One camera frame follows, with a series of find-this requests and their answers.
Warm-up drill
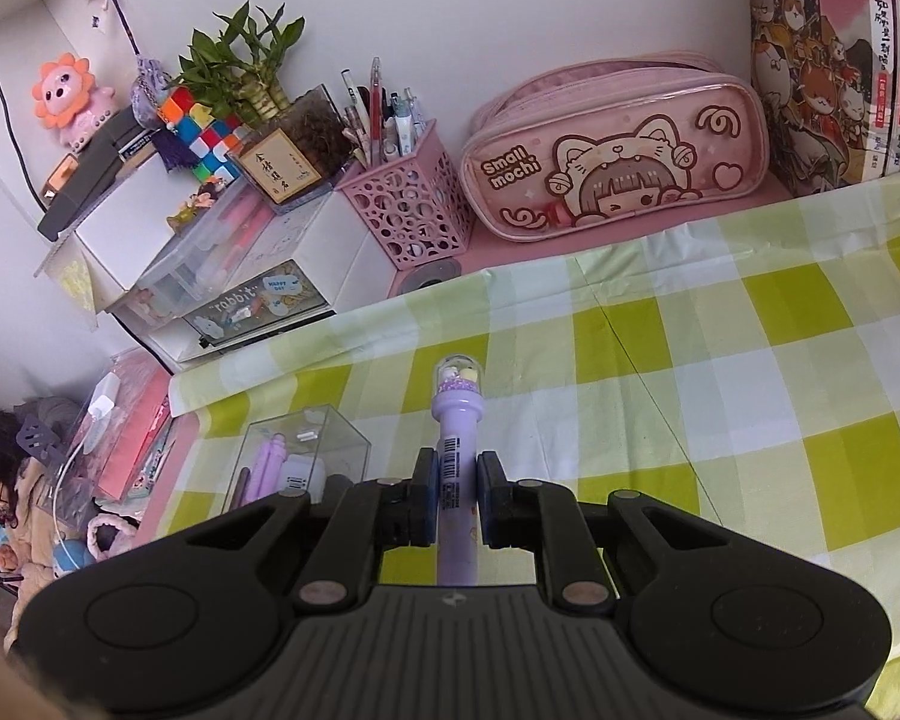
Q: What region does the black stapler box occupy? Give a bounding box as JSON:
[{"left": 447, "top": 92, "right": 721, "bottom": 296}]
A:
[{"left": 37, "top": 107, "right": 155, "bottom": 242}]

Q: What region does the dark-haired doll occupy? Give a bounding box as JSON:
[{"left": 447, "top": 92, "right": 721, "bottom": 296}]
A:
[{"left": 0, "top": 410, "right": 55, "bottom": 574}]

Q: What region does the pink lion figurine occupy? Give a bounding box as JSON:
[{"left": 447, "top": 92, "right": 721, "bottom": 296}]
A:
[{"left": 30, "top": 52, "right": 118, "bottom": 153}]

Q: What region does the white drawer organizer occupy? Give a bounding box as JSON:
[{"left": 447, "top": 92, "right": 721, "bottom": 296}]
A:
[{"left": 74, "top": 164, "right": 397, "bottom": 372}]

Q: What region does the colourful rubik's cube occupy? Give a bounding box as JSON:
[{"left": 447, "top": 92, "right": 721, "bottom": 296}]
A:
[{"left": 159, "top": 86, "right": 250, "bottom": 185}]

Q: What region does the purple hanging charm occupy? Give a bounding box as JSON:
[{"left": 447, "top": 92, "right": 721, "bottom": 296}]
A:
[{"left": 103, "top": 0, "right": 173, "bottom": 128}]

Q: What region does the black power cable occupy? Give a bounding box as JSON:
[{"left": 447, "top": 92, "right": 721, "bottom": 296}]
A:
[{"left": 0, "top": 0, "right": 52, "bottom": 215}]

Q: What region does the clear plastic organizer box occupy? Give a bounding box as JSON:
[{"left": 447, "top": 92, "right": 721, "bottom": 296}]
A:
[{"left": 224, "top": 405, "right": 370, "bottom": 512}]

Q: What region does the bamboo plant in pot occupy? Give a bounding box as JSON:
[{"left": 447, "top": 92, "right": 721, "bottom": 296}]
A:
[{"left": 175, "top": 2, "right": 354, "bottom": 211}]

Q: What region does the pink cartoon pencil case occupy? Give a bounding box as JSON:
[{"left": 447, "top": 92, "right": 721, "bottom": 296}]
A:
[{"left": 458, "top": 52, "right": 769, "bottom": 242}]

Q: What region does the white charger plug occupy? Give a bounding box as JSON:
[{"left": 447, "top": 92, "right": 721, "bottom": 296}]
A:
[{"left": 87, "top": 377, "right": 119, "bottom": 419}]

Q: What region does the pink perforated pen holder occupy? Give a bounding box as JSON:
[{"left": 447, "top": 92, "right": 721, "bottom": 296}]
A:
[{"left": 338, "top": 121, "right": 476, "bottom": 271}]

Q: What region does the purple dome-top pen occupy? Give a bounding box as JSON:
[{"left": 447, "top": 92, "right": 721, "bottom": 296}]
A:
[{"left": 430, "top": 355, "right": 484, "bottom": 587}]

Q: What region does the lilac mechanical pencil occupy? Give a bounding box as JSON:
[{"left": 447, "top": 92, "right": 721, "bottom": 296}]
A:
[{"left": 240, "top": 433, "right": 287, "bottom": 504}]

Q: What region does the green checked tablecloth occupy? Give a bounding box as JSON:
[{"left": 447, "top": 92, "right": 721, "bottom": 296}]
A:
[{"left": 144, "top": 174, "right": 900, "bottom": 718}]

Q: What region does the pink boxed book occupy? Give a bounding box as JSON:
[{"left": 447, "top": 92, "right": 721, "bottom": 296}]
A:
[{"left": 749, "top": 0, "right": 896, "bottom": 197}]

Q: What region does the clear case pink book stack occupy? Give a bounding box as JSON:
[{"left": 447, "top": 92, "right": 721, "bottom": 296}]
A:
[{"left": 58, "top": 349, "right": 170, "bottom": 507}]

